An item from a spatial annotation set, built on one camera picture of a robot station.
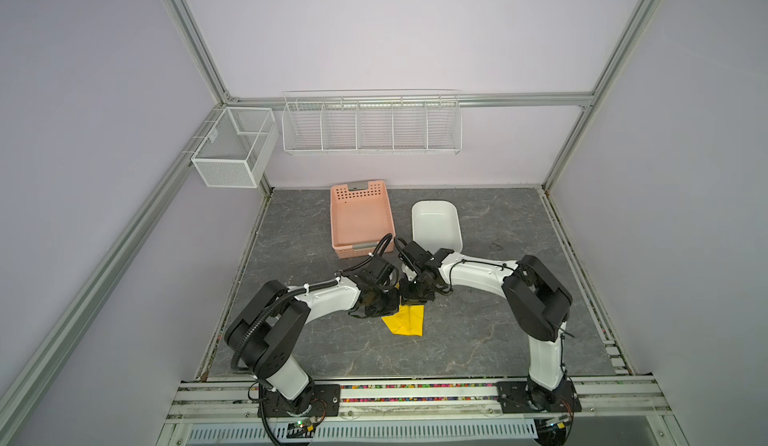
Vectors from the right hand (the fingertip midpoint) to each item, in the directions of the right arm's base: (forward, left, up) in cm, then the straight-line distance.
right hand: (403, 304), depth 90 cm
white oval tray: (+31, -12, -1) cm, 34 cm away
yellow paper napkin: (-6, -2, +1) cm, 6 cm away
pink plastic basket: (+32, +16, +1) cm, 36 cm away
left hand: (-3, +1, +1) cm, 4 cm away
